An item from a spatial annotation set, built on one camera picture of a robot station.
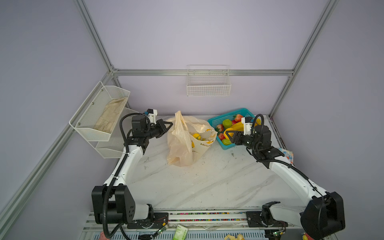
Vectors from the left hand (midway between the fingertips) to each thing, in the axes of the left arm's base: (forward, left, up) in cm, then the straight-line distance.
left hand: (172, 123), depth 78 cm
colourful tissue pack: (-5, -71, -22) cm, 74 cm away
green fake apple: (+19, -35, -21) cm, 45 cm away
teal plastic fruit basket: (+21, -26, -20) cm, 39 cm away
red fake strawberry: (+17, -30, -23) cm, 42 cm away
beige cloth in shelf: (+9, +34, +2) cm, 35 cm away
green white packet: (-45, -6, -26) cm, 53 cm away
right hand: (-3, -30, -3) cm, 30 cm away
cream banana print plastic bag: (-8, -8, -2) cm, 12 cm away
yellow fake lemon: (+3, -14, -14) cm, 20 cm away
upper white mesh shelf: (+2, +41, +1) cm, 41 cm away
